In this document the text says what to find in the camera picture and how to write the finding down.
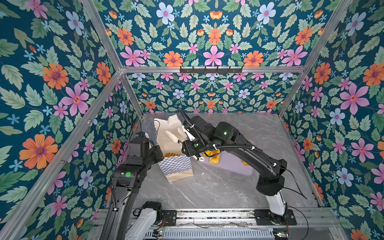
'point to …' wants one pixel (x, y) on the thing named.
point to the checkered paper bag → (176, 164)
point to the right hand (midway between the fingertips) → (184, 148)
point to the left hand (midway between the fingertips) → (161, 146)
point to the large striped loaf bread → (168, 154)
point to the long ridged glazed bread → (215, 159)
